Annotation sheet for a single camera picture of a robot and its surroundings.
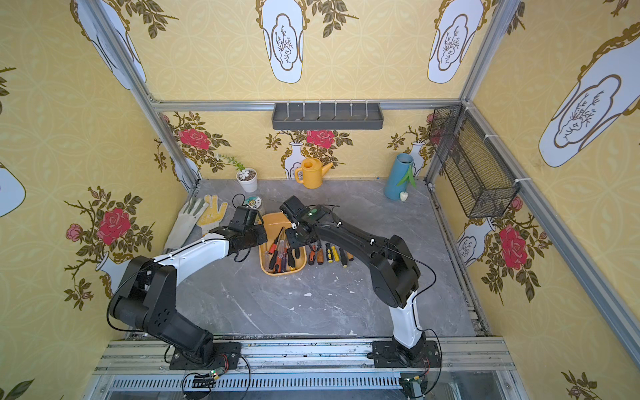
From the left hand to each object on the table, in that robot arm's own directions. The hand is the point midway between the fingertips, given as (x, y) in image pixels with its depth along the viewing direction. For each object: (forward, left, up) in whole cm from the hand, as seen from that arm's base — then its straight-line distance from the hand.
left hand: (255, 233), depth 94 cm
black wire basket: (0, -72, +28) cm, 78 cm away
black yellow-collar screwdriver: (-8, -28, -4) cm, 30 cm away
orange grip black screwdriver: (-9, -36, -4) cm, 37 cm away
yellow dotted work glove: (+14, +21, -7) cm, 26 cm away
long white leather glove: (+11, +33, -8) cm, 36 cm away
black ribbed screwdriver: (-9, -33, -5) cm, 35 cm away
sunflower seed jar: (+15, +3, +1) cm, 15 cm away
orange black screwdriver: (-8, -21, -4) cm, 23 cm away
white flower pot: (+26, +6, +2) cm, 27 cm away
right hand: (-3, -18, +4) cm, 19 cm away
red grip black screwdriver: (-5, -6, -4) cm, 9 cm away
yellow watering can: (+30, -21, +1) cm, 37 cm away
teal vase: (+21, -58, +7) cm, 61 cm away
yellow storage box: (+8, -6, -6) cm, 12 cm away
